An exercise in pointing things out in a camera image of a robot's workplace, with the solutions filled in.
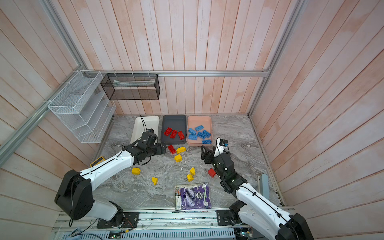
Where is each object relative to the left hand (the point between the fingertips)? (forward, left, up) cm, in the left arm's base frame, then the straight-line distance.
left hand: (160, 150), depth 87 cm
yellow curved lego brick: (+6, -12, -9) cm, 16 cm away
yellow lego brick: (-1, -10, -9) cm, 14 cm away
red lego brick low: (+19, -11, -11) cm, 24 cm away
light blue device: (-19, -58, -6) cm, 61 cm away
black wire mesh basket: (+44, +24, +14) cm, 52 cm away
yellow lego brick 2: (-10, +14, -8) cm, 19 cm away
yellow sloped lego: (-9, -19, -9) cm, 23 cm away
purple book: (-24, -19, -8) cm, 32 cm away
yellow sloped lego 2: (-13, -18, -9) cm, 24 cm away
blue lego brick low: (+18, -26, -9) cm, 33 cm away
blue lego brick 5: (+12, -30, -9) cm, 34 cm away
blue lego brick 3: (+20, -30, -10) cm, 37 cm away
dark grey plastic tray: (+32, -7, -11) cm, 35 cm away
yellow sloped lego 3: (-15, +2, -9) cm, 18 cm away
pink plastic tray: (+34, -30, -12) cm, 47 cm away
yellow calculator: (-1, +40, -9) cm, 41 cm away
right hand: (-2, -27, +8) cm, 28 cm away
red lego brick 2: (-10, -31, -10) cm, 34 cm away
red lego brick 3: (+21, -1, -9) cm, 23 cm away
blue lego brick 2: (+21, -20, -9) cm, 30 cm away
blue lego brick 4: (+16, -20, -9) cm, 27 cm away
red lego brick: (+6, -6, -9) cm, 13 cm away
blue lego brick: (+26, -25, -10) cm, 37 cm away
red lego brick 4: (+19, -6, -10) cm, 22 cm away
